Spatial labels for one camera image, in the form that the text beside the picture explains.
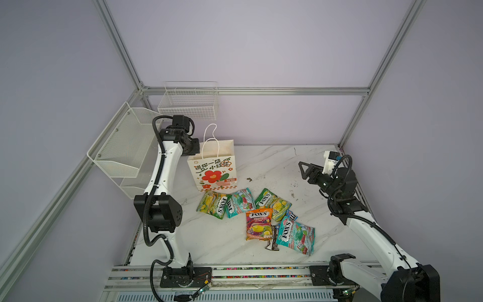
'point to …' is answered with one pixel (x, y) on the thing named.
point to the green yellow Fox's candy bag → (212, 203)
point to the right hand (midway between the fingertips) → (303, 163)
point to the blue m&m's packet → (291, 215)
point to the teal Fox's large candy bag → (299, 237)
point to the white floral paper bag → (214, 168)
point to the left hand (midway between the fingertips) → (191, 151)
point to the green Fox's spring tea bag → (268, 199)
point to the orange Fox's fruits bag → (258, 226)
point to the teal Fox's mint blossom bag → (239, 201)
